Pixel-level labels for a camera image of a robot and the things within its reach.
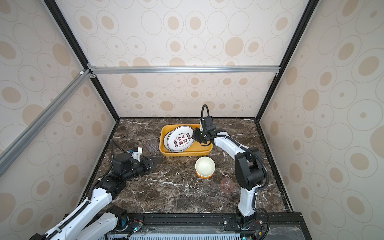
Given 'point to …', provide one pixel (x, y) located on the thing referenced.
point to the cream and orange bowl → (205, 167)
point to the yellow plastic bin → (196, 148)
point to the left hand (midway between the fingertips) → (163, 160)
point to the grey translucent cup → (219, 149)
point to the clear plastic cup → (152, 144)
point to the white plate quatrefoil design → (165, 143)
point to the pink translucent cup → (227, 185)
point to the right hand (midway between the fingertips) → (192, 135)
